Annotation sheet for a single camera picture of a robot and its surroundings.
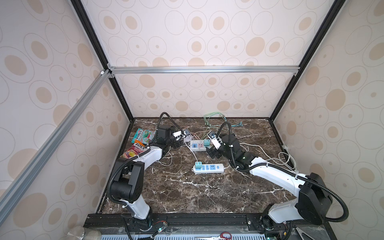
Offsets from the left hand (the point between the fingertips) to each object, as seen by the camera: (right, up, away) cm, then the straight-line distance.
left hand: (180, 128), depth 91 cm
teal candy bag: (-28, -6, +14) cm, 32 cm away
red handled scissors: (+21, -52, -22) cm, 60 cm away
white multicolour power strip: (+11, -12, +9) cm, 18 cm away
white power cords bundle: (+67, -20, +6) cm, 70 cm away
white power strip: (+17, -25, -2) cm, 30 cm away
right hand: (+20, -7, -9) cm, 23 cm away
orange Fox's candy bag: (-31, -15, +6) cm, 35 cm away
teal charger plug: (+11, -22, -4) cm, 24 cm away
